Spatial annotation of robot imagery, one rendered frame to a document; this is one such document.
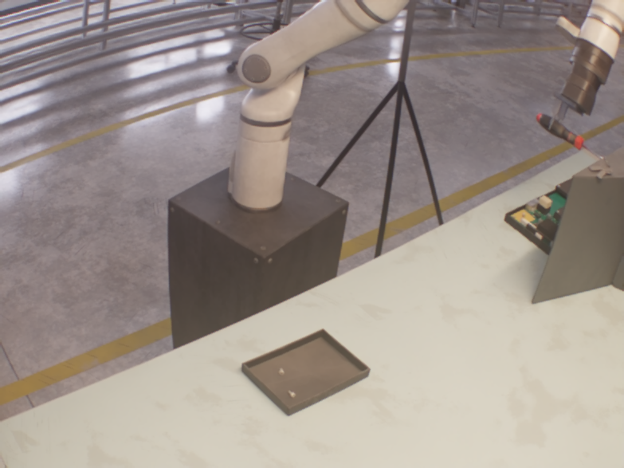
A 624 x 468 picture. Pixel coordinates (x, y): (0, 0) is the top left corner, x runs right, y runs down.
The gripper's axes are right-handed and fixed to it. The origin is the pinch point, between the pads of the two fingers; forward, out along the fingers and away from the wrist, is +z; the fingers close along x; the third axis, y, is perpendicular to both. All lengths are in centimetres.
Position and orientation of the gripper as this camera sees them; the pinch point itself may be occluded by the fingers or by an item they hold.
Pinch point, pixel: (551, 131)
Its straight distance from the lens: 101.9
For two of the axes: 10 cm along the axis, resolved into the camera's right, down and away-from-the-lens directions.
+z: -4.2, 8.7, 2.7
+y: 6.5, 4.9, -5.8
